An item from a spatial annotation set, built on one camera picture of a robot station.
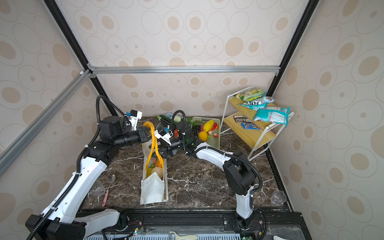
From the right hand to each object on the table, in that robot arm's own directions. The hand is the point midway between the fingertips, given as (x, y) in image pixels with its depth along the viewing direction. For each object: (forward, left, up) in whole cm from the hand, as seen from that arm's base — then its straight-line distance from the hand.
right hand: (152, 153), depth 71 cm
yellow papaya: (+31, -30, -15) cm, 45 cm away
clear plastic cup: (-13, -65, -26) cm, 72 cm away
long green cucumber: (+40, 0, -17) cm, 43 cm away
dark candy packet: (+31, -51, -9) cm, 60 cm away
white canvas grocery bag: (-11, 0, -15) cm, 19 cm away
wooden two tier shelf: (+7, -54, -1) cm, 54 cm away
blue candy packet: (+24, -54, -8) cm, 60 cm away
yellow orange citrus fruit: (+25, -26, -20) cm, 41 cm away
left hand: (+5, -5, +11) cm, 13 cm away
